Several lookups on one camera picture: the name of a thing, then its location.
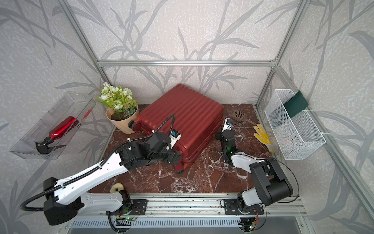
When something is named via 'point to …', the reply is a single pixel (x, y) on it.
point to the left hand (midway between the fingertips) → (176, 151)
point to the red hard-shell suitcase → (196, 117)
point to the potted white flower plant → (123, 108)
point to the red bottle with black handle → (63, 128)
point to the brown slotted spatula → (239, 115)
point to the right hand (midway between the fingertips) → (222, 124)
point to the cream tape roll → (116, 187)
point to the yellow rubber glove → (262, 136)
